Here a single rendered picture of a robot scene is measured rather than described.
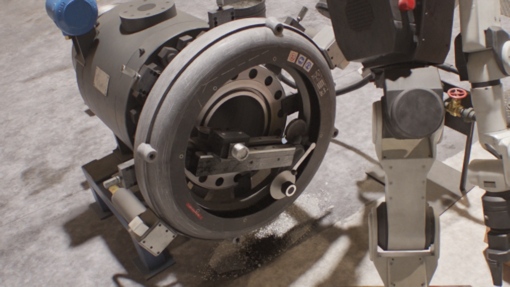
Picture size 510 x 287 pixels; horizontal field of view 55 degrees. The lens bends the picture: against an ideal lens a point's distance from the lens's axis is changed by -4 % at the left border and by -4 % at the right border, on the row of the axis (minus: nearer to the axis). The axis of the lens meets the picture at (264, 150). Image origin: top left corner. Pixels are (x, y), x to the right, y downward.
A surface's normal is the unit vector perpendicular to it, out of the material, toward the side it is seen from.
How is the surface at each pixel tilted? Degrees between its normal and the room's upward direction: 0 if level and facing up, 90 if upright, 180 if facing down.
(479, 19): 55
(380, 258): 50
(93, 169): 0
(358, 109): 0
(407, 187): 71
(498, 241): 76
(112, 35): 29
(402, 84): 9
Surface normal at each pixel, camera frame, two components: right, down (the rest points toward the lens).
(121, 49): -0.55, -0.40
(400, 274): -0.15, -0.54
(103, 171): -0.12, -0.80
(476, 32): -0.55, 0.04
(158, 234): 0.61, 0.41
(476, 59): -0.70, -0.52
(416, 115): -0.17, 0.02
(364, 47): -0.78, 0.29
